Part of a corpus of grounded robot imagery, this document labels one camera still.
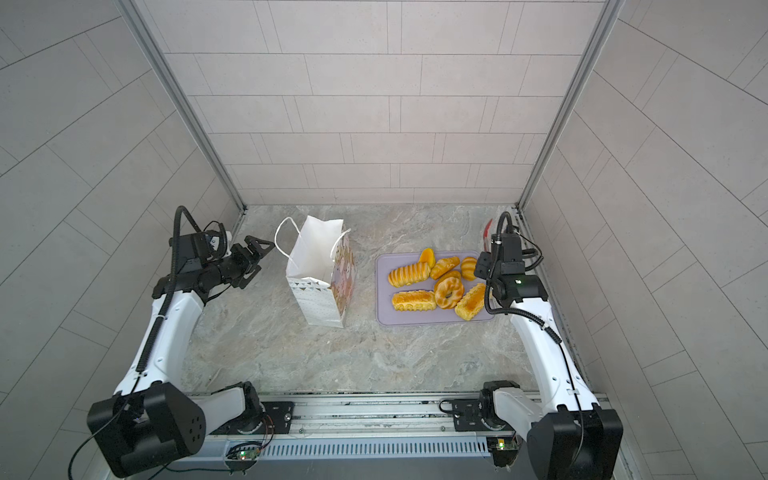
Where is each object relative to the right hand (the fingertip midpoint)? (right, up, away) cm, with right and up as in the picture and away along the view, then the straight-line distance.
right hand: (486, 257), depth 80 cm
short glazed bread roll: (-2, -14, +7) cm, 16 cm away
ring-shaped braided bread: (-9, -10, +7) cm, 15 cm away
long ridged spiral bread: (-20, -6, +11) cm, 24 cm away
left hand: (-56, +2, -3) cm, 57 cm away
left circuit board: (-58, -41, -16) cm, 72 cm away
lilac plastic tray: (-14, -11, +11) cm, 21 cm away
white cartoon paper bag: (-49, -5, +15) cm, 51 cm away
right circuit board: (+1, -43, -12) cm, 45 cm away
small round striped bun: (-1, -5, +16) cm, 17 cm away
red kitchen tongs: (+1, +6, +3) cm, 6 cm away
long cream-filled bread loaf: (-19, -13, +7) cm, 24 cm away
